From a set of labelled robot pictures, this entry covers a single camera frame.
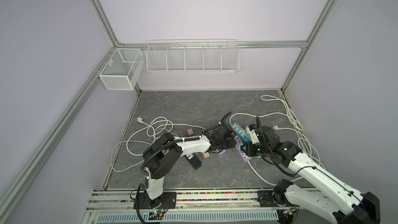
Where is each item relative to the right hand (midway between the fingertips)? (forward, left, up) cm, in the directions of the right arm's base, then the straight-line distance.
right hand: (243, 148), depth 78 cm
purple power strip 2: (-1, -2, -9) cm, 10 cm away
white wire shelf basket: (+55, +28, +19) cm, 64 cm away
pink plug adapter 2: (+1, +19, -10) cm, 22 cm away
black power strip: (-3, +26, -10) cm, 28 cm away
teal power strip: (+14, -2, -9) cm, 17 cm away
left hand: (+4, +3, -6) cm, 8 cm away
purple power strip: (+1, +10, -8) cm, 13 cm away
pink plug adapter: (+14, +30, -8) cm, 34 cm away
